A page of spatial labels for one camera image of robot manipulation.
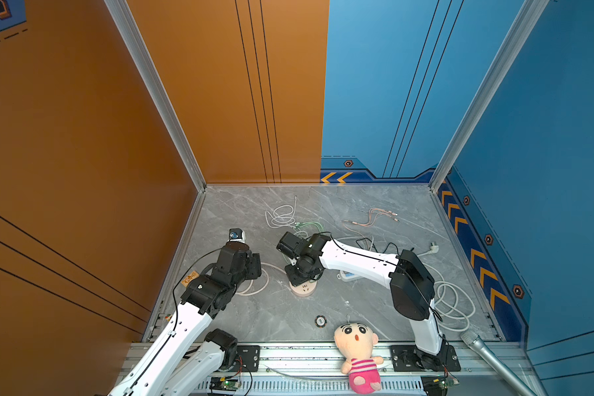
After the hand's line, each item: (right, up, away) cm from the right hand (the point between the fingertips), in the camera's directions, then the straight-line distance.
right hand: (294, 279), depth 83 cm
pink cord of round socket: (-18, -5, +3) cm, 19 cm away
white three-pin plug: (+55, +9, +13) cm, 57 cm away
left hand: (-13, +10, -6) cm, 18 cm away
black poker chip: (+9, -13, -3) cm, 16 cm away
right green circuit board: (+44, -25, -14) cm, 53 cm away
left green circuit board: (-20, -26, -13) cm, 35 cm away
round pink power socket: (+3, -4, +1) cm, 5 cm away
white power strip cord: (+54, -9, -1) cm, 55 cm away
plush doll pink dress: (+18, -14, -14) cm, 26 cm away
